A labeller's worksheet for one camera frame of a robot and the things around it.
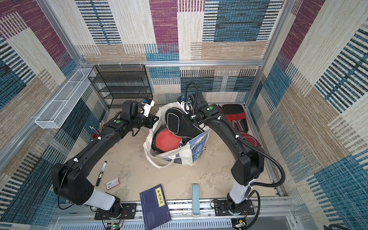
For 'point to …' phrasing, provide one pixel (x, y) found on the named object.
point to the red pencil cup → (95, 135)
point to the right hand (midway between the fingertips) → (188, 117)
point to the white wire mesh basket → (54, 116)
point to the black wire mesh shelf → (119, 83)
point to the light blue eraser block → (195, 199)
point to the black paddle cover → (177, 124)
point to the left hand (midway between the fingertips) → (158, 118)
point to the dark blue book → (155, 208)
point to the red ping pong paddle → (166, 140)
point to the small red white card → (112, 183)
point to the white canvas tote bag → (191, 153)
